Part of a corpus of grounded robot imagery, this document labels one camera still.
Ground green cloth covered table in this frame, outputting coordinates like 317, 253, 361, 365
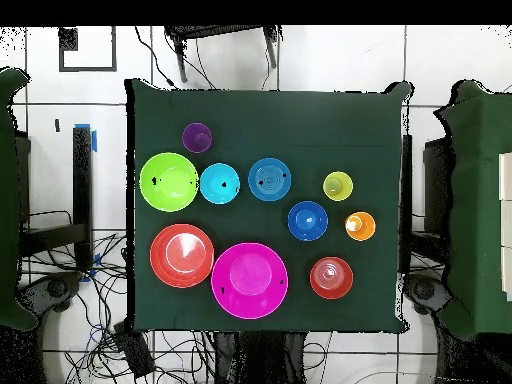
433, 78, 512, 341
0, 66, 39, 333

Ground lime green plastic bowl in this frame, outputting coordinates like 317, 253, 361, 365
138, 151, 200, 213

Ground cyan plastic bowl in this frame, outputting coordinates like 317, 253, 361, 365
199, 162, 242, 206

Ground large pink plastic bowl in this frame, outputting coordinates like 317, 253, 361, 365
210, 241, 290, 321

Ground yellow plastic cup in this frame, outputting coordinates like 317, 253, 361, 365
322, 170, 354, 202

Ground black power box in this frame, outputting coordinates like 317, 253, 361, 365
111, 320, 156, 380

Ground black wheeled stand base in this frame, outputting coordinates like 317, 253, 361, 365
17, 271, 85, 317
403, 273, 453, 316

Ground orange plastic cup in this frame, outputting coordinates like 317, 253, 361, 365
344, 210, 377, 242

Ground medium blue flat-bottomed bowl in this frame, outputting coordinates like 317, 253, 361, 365
247, 156, 293, 202

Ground purple plastic cup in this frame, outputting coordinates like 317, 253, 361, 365
181, 122, 214, 154

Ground black floor cable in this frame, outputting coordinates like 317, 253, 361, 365
134, 25, 178, 88

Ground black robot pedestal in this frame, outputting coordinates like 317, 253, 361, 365
212, 330, 308, 384

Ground dark blue plastic bowl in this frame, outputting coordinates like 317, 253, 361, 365
286, 200, 330, 242

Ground black metal chair frame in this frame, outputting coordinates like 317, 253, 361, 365
164, 25, 282, 84

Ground small red-orange plastic bowl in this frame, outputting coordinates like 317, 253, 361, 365
308, 256, 355, 301

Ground white boxes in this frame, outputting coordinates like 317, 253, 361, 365
497, 151, 512, 302

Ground dark green table cloth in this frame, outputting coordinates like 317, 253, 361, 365
124, 78, 413, 334

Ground large orange plastic bowl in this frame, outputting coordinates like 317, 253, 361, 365
149, 222, 216, 290

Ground grey square floor frame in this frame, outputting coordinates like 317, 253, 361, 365
58, 26, 118, 73

